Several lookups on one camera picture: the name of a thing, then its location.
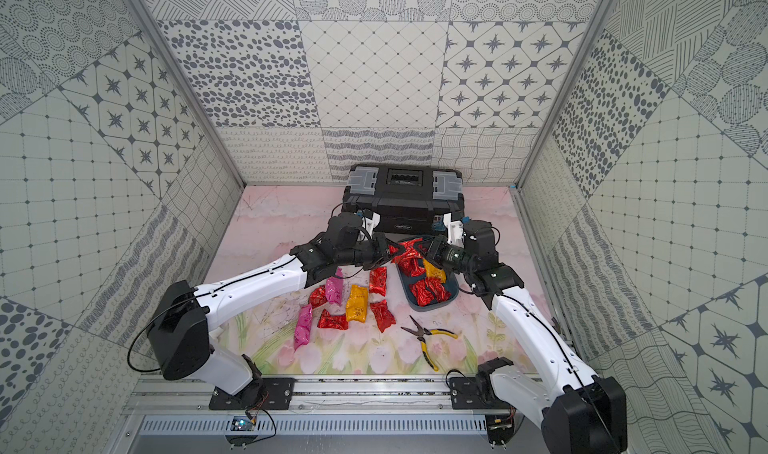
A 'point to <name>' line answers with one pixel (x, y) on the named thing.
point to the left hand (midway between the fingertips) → (407, 243)
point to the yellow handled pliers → (422, 332)
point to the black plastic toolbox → (407, 198)
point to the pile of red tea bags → (424, 290)
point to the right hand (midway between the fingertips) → (415, 249)
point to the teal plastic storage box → (405, 279)
